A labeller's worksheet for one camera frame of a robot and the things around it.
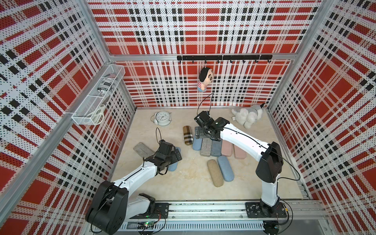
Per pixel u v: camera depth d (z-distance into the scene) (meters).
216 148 0.95
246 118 1.05
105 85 0.77
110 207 0.41
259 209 0.72
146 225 0.69
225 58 0.89
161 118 1.11
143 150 0.93
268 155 0.47
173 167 0.86
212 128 0.59
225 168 0.91
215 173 0.84
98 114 0.68
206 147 0.94
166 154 0.69
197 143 0.98
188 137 0.99
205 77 0.91
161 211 0.74
